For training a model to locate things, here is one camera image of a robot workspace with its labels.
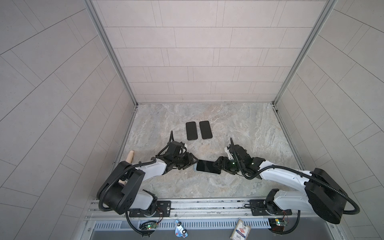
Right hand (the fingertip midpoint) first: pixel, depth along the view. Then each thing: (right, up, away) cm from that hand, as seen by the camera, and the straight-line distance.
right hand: (215, 168), depth 80 cm
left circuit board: (-30, -19, -16) cm, 39 cm away
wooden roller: (-50, +3, +5) cm, 50 cm away
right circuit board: (+27, -21, -12) cm, 36 cm away
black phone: (-4, 0, +4) cm, 6 cm away
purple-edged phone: (-14, +19, +20) cm, 31 cm away
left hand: (-9, +3, +4) cm, 10 cm away
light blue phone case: (-11, -1, +4) cm, 12 cm away
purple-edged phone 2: (-5, +19, +22) cm, 29 cm away
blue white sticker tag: (-18, -22, -16) cm, 32 cm away
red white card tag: (+9, -22, -16) cm, 28 cm away
